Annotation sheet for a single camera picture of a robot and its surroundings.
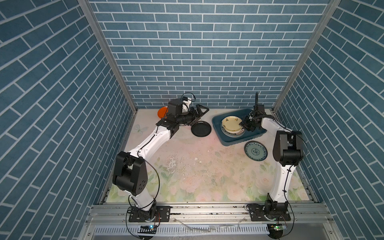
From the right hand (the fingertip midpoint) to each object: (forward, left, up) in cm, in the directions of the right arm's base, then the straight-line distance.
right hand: (239, 122), depth 104 cm
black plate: (-5, +27, -4) cm, 27 cm away
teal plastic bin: (-16, +11, -1) cm, 19 cm away
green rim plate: (-8, +4, -4) cm, 10 cm away
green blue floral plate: (-17, -11, -8) cm, 22 cm away
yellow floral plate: (0, +6, -3) cm, 7 cm away
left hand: (-15, +24, +22) cm, 36 cm away
